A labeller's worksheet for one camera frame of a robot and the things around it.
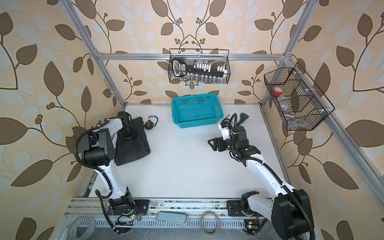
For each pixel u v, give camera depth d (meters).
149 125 1.05
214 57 0.91
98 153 0.54
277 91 0.81
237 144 0.63
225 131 0.74
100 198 0.75
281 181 0.44
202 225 0.71
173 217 0.69
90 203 0.78
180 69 0.85
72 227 0.68
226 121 1.08
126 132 0.83
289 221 0.39
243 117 1.10
